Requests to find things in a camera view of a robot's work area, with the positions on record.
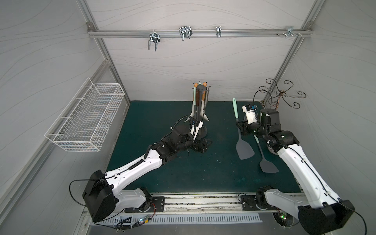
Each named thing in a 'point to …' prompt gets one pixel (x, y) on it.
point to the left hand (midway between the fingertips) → (206, 139)
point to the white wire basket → (84, 124)
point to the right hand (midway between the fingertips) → (238, 121)
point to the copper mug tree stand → (282, 94)
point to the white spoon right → (201, 112)
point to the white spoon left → (194, 103)
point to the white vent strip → (156, 219)
